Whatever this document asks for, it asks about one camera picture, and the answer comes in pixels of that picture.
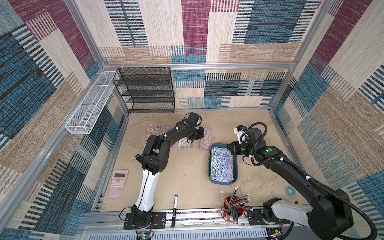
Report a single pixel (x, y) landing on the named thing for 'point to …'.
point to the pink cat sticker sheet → (154, 130)
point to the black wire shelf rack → (146, 89)
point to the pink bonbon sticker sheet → (205, 143)
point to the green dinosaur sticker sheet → (183, 144)
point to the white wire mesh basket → (80, 122)
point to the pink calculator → (118, 179)
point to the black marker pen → (174, 210)
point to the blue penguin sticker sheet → (220, 165)
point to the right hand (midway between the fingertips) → (229, 148)
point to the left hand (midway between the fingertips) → (204, 135)
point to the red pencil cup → (230, 212)
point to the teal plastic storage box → (236, 165)
